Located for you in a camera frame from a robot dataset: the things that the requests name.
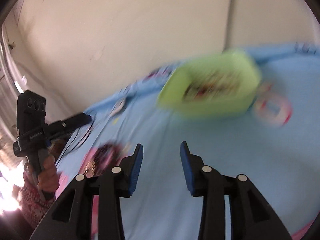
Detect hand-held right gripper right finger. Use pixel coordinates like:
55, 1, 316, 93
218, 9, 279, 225
180, 141, 293, 240

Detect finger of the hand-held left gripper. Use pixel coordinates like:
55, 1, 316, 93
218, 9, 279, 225
46, 112, 92, 142

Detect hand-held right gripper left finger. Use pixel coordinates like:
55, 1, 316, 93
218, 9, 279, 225
29, 144, 144, 240

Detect dark purple bead bracelet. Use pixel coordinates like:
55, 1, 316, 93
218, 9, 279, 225
86, 141, 132, 178

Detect green plastic basin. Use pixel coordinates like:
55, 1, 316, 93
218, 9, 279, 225
156, 49, 263, 118

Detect items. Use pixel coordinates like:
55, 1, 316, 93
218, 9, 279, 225
184, 74, 240, 100

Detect person's left forearm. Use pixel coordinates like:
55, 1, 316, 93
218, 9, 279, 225
16, 172, 57, 230

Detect person's left hand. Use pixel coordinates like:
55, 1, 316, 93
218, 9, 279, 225
24, 154, 60, 193

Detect blue cartoon pig bed sheet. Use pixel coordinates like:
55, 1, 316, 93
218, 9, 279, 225
54, 42, 320, 240

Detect white power bank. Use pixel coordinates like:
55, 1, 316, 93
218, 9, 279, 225
110, 97, 128, 117

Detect black cable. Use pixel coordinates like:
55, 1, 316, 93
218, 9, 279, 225
54, 120, 94, 165

